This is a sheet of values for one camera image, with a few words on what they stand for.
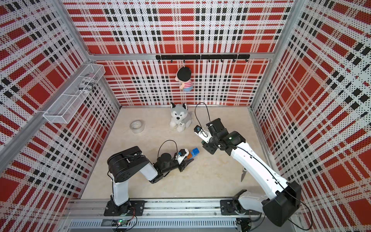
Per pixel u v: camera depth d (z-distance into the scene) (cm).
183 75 93
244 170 86
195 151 83
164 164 72
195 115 69
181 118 94
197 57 88
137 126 108
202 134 64
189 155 79
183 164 80
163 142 70
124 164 52
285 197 37
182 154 76
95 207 75
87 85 76
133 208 73
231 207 73
